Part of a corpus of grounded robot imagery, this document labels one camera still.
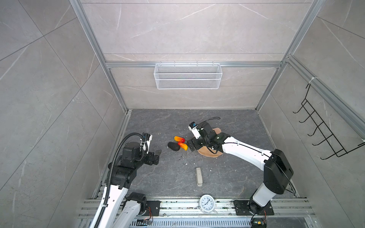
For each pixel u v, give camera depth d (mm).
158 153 647
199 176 811
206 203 720
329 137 632
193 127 746
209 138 645
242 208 734
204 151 896
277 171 469
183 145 927
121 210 581
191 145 757
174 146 927
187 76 1007
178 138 987
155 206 730
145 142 602
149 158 634
